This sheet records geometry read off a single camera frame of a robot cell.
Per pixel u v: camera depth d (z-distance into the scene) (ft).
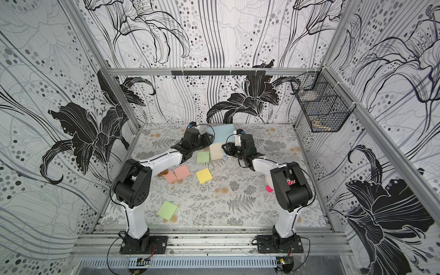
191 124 2.75
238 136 2.80
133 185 1.65
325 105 2.89
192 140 2.44
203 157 3.24
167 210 2.72
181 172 3.11
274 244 2.34
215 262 2.51
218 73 2.99
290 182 1.75
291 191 1.60
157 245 2.40
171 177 3.04
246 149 2.44
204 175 3.14
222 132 2.96
